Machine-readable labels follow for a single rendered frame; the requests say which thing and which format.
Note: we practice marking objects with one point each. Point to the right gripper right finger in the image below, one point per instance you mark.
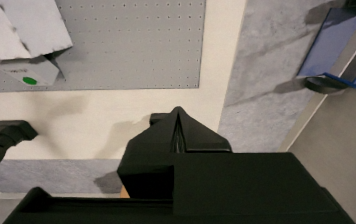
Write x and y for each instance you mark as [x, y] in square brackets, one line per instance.
[198, 138]

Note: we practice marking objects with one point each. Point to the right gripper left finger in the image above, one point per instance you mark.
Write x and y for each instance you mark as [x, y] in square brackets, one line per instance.
[158, 137]

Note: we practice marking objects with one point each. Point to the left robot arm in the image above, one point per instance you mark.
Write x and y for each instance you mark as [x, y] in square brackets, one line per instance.
[11, 134]

